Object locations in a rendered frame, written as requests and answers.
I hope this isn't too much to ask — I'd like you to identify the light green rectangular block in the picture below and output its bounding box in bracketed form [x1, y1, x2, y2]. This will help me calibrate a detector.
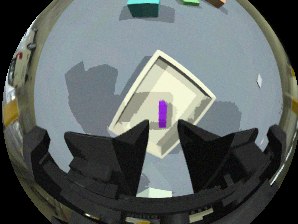
[180, 0, 200, 7]

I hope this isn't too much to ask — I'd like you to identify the violet fuse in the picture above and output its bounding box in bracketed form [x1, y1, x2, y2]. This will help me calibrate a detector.
[158, 99, 166, 128]

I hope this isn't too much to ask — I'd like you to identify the cream shallow tray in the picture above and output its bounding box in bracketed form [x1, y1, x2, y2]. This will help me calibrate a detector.
[109, 49, 217, 159]

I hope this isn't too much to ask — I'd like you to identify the teal cube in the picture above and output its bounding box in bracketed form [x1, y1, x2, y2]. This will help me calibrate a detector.
[126, 0, 160, 18]

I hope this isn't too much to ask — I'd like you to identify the tan cube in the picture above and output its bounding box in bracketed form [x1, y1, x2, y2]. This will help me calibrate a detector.
[205, 0, 226, 8]

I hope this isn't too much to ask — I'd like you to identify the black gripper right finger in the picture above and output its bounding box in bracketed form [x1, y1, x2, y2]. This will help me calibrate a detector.
[177, 120, 258, 193]

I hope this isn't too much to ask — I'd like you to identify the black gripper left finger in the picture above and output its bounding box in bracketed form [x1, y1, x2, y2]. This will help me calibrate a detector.
[64, 119, 150, 196]

